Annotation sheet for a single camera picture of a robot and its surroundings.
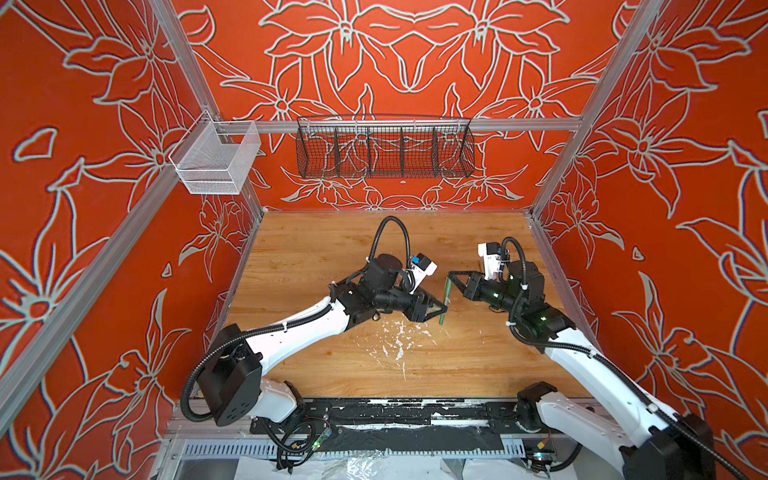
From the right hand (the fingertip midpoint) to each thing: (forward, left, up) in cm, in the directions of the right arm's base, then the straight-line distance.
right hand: (446, 274), depth 74 cm
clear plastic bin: (+39, +69, +10) cm, 80 cm away
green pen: (-3, -1, -3) cm, 5 cm away
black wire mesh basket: (+46, +15, +8) cm, 49 cm away
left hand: (-7, +2, -1) cm, 7 cm away
